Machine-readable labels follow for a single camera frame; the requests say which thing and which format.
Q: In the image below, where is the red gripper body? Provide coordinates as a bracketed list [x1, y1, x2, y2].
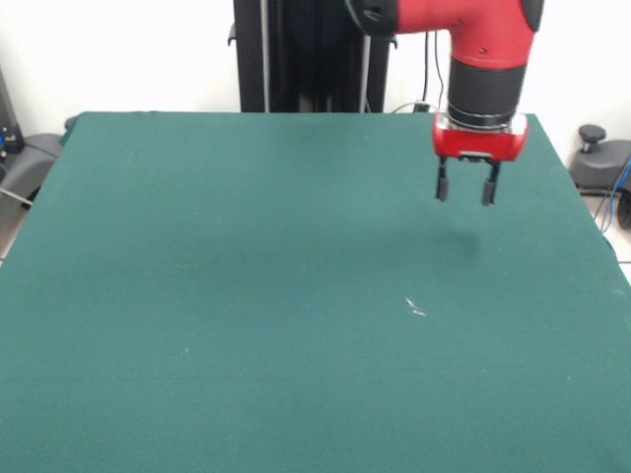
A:
[432, 111, 529, 164]

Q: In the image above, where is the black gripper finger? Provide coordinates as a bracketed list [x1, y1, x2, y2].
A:
[434, 156, 451, 203]
[480, 161, 503, 208]

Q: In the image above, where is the black levelling knob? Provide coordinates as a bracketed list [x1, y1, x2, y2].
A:
[578, 123, 606, 154]

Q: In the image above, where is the dark green tablecloth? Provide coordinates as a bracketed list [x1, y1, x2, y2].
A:
[0, 110, 631, 473]

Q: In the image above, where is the silver metal rod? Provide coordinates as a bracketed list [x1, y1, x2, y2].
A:
[0, 186, 34, 206]

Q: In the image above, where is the black electronic device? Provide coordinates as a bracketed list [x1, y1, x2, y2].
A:
[0, 63, 26, 159]

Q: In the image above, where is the thin black wall cable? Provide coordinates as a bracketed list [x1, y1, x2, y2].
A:
[421, 33, 435, 102]
[433, 32, 446, 108]

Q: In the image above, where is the blue cable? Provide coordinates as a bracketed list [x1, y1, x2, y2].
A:
[594, 156, 631, 233]

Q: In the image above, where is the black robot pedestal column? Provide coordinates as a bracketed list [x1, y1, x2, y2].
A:
[227, 0, 398, 114]

